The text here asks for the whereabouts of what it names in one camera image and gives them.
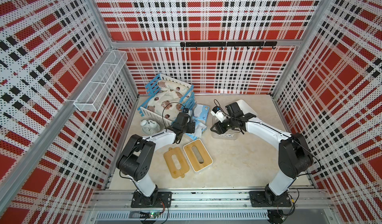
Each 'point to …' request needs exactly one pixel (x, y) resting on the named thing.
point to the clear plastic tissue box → (231, 135)
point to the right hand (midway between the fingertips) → (216, 126)
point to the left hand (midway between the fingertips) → (190, 122)
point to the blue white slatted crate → (187, 100)
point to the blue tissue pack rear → (201, 112)
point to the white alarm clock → (150, 127)
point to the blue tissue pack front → (200, 128)
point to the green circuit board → (154, 214)
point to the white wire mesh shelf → (94, 95)
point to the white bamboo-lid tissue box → (198, 155)
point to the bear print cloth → (167, 103)
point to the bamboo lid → (176, 163)
